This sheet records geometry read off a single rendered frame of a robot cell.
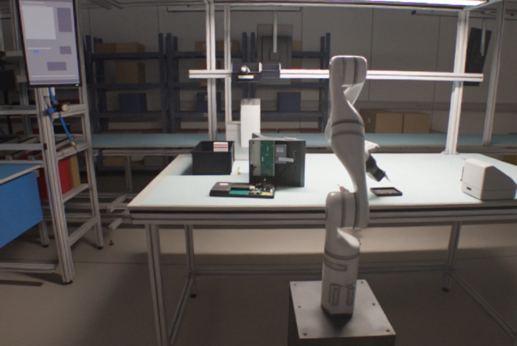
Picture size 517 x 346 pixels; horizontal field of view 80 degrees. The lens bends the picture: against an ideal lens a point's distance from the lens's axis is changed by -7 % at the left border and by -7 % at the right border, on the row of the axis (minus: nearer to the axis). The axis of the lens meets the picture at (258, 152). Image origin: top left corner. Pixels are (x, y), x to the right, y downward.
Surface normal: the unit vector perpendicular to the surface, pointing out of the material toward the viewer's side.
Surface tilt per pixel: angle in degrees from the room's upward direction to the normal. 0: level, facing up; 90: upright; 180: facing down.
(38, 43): 101
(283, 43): 97
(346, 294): 90
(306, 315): 0
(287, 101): 90
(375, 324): 0
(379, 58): 90
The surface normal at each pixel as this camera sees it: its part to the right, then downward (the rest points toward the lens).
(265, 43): 0.05, 0.33
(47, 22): 0.42, 0.37
